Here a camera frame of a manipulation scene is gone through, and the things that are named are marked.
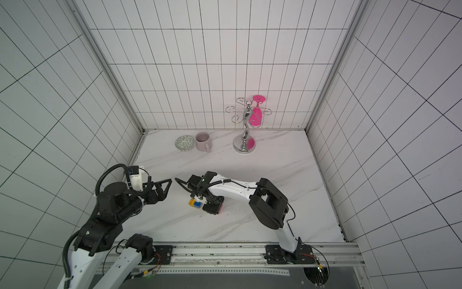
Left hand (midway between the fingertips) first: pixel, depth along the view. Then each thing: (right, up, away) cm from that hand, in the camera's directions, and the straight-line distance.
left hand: (162, 186), depth 69 cm
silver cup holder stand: (+36, +17, +41) cm, 57 cm away
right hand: (+20, -12, +16) cm, 28 cm away
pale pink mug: (+10, +18, +35) cm, 40 cm away
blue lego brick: (+11, -13, +14) cm, 22 cm away
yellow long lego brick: (+8, -12, +17) cm, 22 cm away
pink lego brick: (+23, -12, +8) cm, 27 cm away
